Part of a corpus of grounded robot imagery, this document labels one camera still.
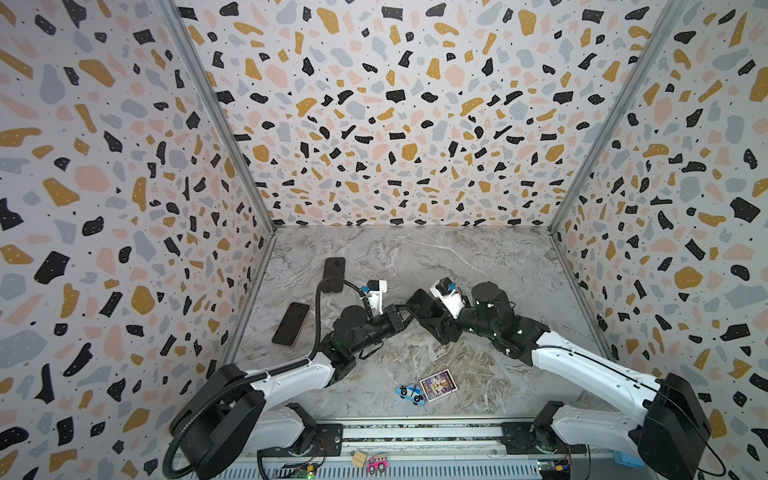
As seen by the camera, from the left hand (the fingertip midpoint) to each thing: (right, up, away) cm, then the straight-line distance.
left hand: (421, 305), depth 73 cm
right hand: (+2, -1, +3) cm, 3 cm away
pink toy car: (-10, -36, -4) cm, 37 cm away
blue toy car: (-2, -24, +7) cm, 25 cm away
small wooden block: (-15, -36, -3) cm, 39 cm away
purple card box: (+5, -23, +8) cm, 25 cm away
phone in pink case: (-40, -10, +22) cm, 47 cm away
